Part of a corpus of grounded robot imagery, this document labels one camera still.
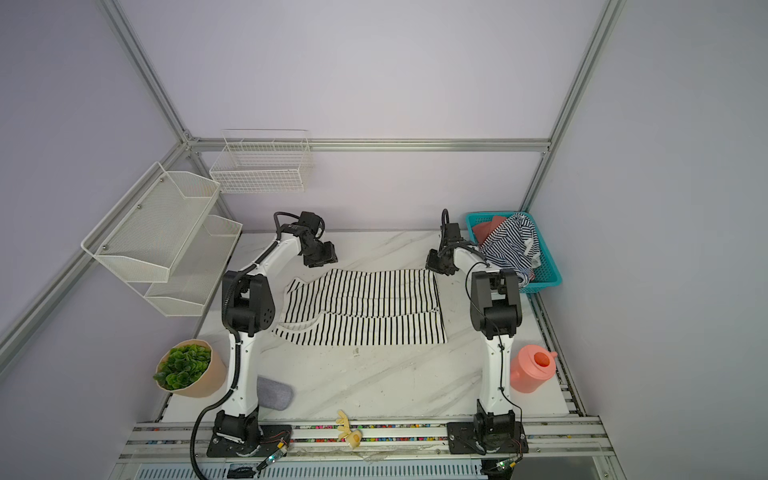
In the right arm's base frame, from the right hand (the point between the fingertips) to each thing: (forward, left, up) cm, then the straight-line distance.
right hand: (430, 263), depth 106 cm
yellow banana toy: (-55, +22, -2) cm, 59 cm away
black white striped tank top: (-17, +29, -3) cm, 33 cm away
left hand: (-2, +36, +4) cm, 36 cm away
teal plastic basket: (-6, -38, 0) cm, 39 cm away
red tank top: (+14, -21, +3) cm, 26 cm away
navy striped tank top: (+6, -31, +2) cm, 32 cm away
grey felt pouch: (-45, +45, -1) cm, 64 cm away
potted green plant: (-41, +64, +8) cm, 77 cm away
